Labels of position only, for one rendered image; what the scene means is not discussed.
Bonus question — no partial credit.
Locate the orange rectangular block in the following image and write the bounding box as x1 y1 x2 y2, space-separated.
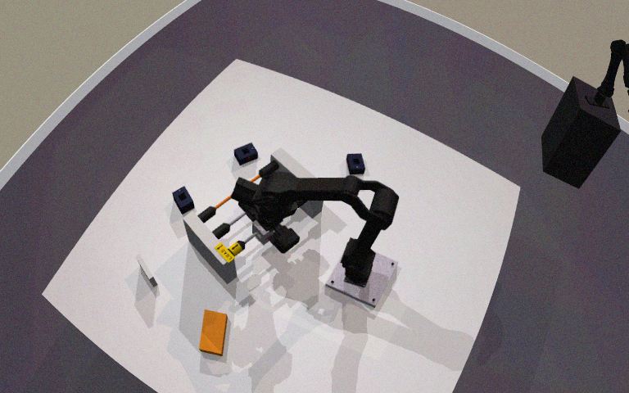
199 310 228 356

